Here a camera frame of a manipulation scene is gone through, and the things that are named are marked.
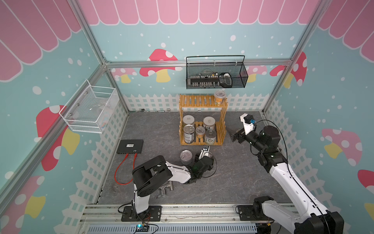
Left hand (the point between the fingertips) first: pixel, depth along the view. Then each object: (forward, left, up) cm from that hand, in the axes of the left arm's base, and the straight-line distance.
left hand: (208, 157), depth 91 cm
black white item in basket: (+37, -10, +31) cm, 49 cm away
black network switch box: (+7, +52, -1) cm, 52 cm away
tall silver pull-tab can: (+13, +13, +10) cm, 20 cm away
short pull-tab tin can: (+13, -1, +6) cm, 14 cm away
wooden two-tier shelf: (+25, +4, +25) cm, 35 cm away
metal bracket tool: (-17, +23, -2) cm, 29 cm away
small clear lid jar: (+17, +5, +4) cm, 18 cm away
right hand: (+6, -11, +27) cm, 30 cm away
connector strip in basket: (+36, +3, +31) cm, 47 cm away
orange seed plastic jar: (+23, -5, +30) cm, 38 cm away
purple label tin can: (-1, +14, +2) cm, 14 cm away
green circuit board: (-37, +35, -6) cm, 51 cm away
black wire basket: (+41, +4, +31) cm, 52 cm away
